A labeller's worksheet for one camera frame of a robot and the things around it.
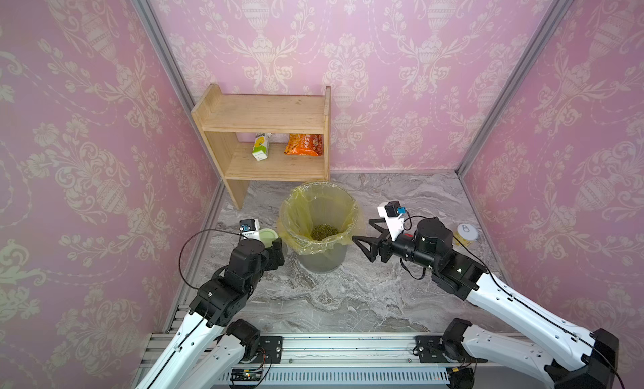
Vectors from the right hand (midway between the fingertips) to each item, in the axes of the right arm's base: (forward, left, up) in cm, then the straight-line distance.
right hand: (364, 229), depth 68 cm
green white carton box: (+40, +33, -2) cm, 52 cm away
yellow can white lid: (+11, -42, -24) cm, 49 cm away
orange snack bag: (+40, +17, -2) cm, 44 cm away
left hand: (+1, +26, -7) cm, 27 cm away
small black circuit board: (-28, +36, -31) cm, 55 cm away
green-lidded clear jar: (+2, +28, -5) cm, 28 cm away
